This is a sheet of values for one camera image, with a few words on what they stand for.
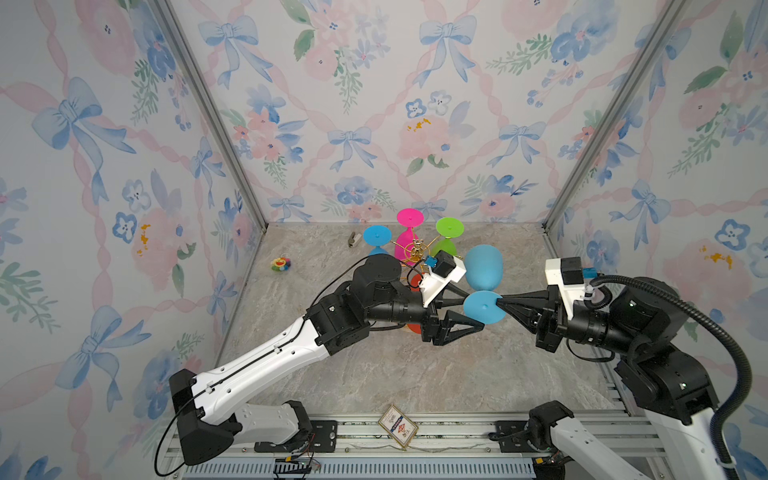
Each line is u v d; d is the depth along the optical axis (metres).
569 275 0.42
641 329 0.40
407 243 0.77
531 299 0.48
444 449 0.73
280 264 1.07
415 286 0.49
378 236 0.78
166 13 0.68
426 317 0.49
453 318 0.46
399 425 0.75
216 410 0.39
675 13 0.68
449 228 0.78
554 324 0.44
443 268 0.46
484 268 0.59
